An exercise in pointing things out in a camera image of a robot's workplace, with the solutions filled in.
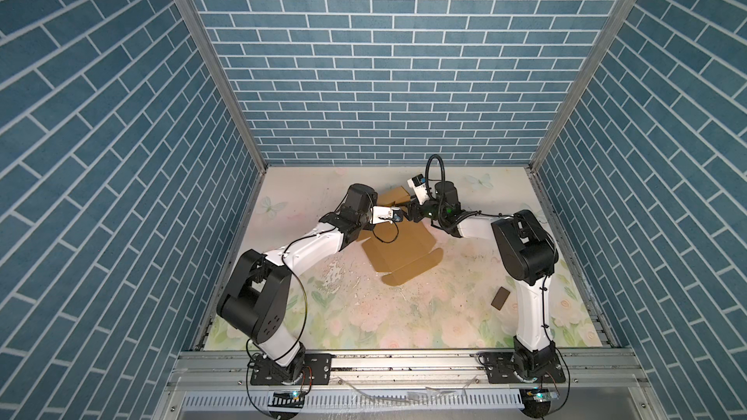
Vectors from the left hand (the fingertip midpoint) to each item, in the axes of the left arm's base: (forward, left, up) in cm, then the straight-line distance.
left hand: (376, 200), depth 90 cm
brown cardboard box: (-9, -7, -14) cm, 19 cm away
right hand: (+5, -10, -7) cm, 13 cm away
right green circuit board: (-49, -43, -16) cm, 67 cm away
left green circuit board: (-49, +21, -19) cm, 57 cm away
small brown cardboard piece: (-25, -38, -15) cm, 48 cm away
